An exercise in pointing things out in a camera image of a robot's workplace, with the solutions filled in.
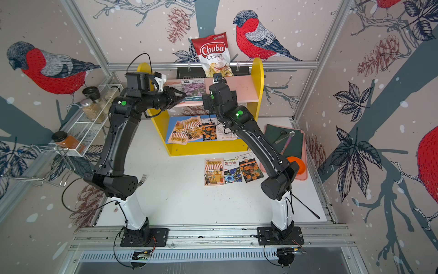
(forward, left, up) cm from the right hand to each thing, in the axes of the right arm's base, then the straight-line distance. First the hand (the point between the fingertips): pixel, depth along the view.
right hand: (216, 93), depth 74 cm
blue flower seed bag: (-16, -8, -42) cm, 45 cm away
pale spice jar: (+9, +55, -6) cm, 56 cm away
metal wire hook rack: (-34, +58, -5) cm, 68 cm away
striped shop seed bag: (-17, +2, -42) cm, 45 cm away
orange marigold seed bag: (-13, -18, -42) cm, 47 cm away
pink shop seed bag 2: (+4, +15, -27) cm, 31 cm away
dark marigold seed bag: (+1, +5, -27) cm, 28 cm away
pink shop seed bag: (-3, +22, -26) cm, 34 cm away
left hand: (-4, +12, +3) cm, 13 cm away
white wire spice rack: (-18, +60, -10) cm, 63 cm away
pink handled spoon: (+12, -47, -41) cm, 63 cm away
